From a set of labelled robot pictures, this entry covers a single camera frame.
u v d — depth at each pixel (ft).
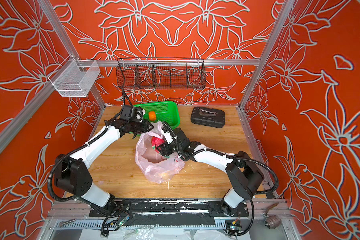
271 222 2.17
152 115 3.49
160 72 3.22
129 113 2.16
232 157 1.53
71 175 1.38
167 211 2.39
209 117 3.40
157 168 2.17
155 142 2.66
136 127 2.30
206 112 3.52
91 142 1.62
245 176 1.43
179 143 2.11
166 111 3.75
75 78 3.01
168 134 2.41
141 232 2.20
